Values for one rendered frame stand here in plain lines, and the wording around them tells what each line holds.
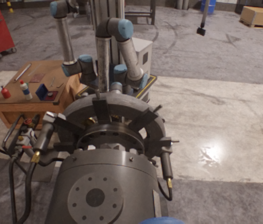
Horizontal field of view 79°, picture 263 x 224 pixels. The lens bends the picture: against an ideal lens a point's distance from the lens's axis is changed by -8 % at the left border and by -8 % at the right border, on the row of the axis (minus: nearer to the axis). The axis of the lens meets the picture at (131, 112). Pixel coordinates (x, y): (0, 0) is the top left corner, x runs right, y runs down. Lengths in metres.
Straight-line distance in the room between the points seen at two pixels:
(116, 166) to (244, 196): 1.43
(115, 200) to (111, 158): 0.21
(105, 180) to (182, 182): 1.17
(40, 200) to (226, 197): 1.71
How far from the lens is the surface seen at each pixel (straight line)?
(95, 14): 1.87
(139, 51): 1.88
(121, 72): 1.66
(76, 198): 0.73
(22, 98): 2.17
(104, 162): 0.82
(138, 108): 0.99
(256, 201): 2.02
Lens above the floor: 1.59
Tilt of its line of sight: 43 degrees down
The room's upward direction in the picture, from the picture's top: straight up
